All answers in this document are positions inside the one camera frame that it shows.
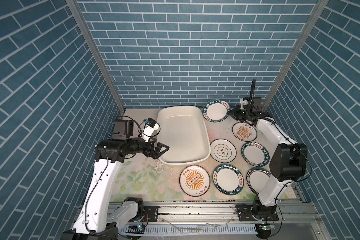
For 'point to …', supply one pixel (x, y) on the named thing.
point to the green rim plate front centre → (228, 179)
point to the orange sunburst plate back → (244, 131)
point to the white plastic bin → (184, 129)
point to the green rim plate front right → (256, 178)
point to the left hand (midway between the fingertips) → (161, 143)
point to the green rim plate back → (216, 110)
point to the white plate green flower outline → (222, 150)
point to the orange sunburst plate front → (194, 180)
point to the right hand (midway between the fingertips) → (226, 109)
